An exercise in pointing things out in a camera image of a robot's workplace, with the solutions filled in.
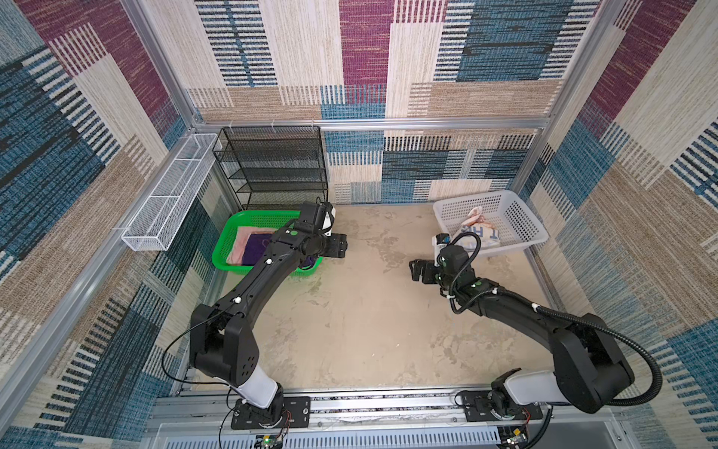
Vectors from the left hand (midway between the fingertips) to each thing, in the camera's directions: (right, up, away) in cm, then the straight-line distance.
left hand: (335, 238), depth 85 cm
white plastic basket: (+67, +4, +23) cm, 71 cm away
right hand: (+27, -9, +4) cm, 29 cm away
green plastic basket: (-33, +7, +23) cm, 41 cm away
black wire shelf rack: (-26, +27, +24) cm, 44 cm away
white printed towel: (+54, +1, +17) cm, 56 cm away
